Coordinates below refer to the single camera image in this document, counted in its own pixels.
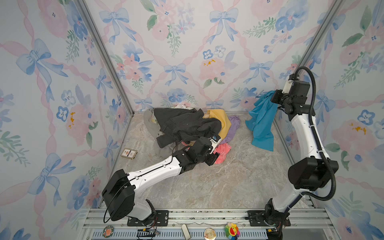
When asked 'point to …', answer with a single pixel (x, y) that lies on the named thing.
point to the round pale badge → (209, 234)
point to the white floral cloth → (182, 106)
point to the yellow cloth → (221, 114)
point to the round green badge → (108, 231)
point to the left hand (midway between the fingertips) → (216, 149)
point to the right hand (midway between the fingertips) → (277, 90)
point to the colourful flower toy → (232, 231)
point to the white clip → (185, 232)
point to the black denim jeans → (184, 125)
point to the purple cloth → (235, 121)
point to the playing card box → (129, 153)
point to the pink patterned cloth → (223, 149)
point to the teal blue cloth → (263, 116)
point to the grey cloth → (152, 125)
